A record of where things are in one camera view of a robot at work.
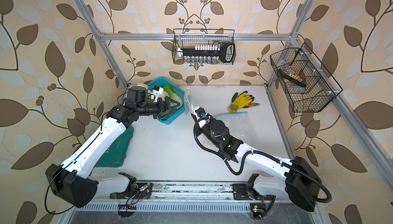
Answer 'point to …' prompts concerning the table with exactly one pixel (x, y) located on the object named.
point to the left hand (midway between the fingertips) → (173, 104)
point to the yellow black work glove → (240, 102)
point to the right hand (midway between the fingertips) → (192, 114)
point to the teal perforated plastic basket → (169, 117)
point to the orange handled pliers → (251, 105)
